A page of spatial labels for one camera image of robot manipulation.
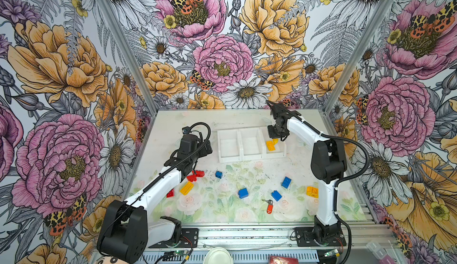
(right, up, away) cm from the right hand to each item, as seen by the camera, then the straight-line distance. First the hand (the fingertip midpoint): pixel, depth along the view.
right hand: (275, 137), depth 98 cm
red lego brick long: (-40, -18, -7) cm, 44 cm away
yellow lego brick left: (-45, -24, -12) cm, 52 cm away
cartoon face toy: (-50, -24, -57) cm, 80 cm away
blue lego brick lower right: (-2, -27, -13) cm, 30 cm away
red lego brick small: (-43, -19, -9) cm, 48 cm away
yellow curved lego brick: (-1, -2, -2) cm, 3 cm away
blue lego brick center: (-18, -25, -13) cm, 34 cm away
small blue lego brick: (-30, -18, -7) cm, 36 cm away
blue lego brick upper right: (+4, -21, -9) cm, 24 cm away
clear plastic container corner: (+33, -41, -28) cm, 60 cm away
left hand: (-38, -5, -11) cm, 40 cm away
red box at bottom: (-5, -43, -32) cm, 54 cm away
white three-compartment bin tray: (-19, -4, -2) cm, 19 cm away
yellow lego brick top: (-2, -5, +4) cm, 6 cm away
